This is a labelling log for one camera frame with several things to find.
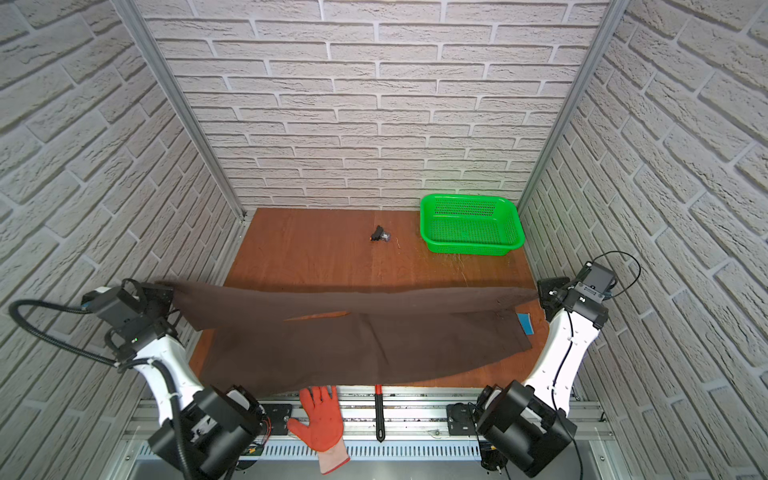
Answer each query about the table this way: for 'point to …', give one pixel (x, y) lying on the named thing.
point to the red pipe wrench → (380, 412)
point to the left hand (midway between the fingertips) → (156, 279)
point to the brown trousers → (252, 336)
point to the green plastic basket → (470, 224)
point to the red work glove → (325, 431)
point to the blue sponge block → (526, 323)
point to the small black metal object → (380, 235)
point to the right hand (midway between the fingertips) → (545, 284)
